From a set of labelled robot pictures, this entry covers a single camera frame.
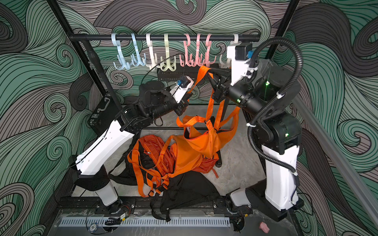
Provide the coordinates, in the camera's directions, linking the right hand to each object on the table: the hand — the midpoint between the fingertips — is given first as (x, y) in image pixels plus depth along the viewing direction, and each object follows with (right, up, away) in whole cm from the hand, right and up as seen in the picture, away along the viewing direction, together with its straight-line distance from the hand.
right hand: (205, 69), depth 41 cm
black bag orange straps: (-9, -53, +34) cm, 63 cm away
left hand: (-4, -3, +15) cm, 16 cm away
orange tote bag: (-5, -38, +40) cm, 55 cm away
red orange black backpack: (-27, -42, +44) cm, 67 cm away
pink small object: (+30, -65, +25) cm, 75 cm away
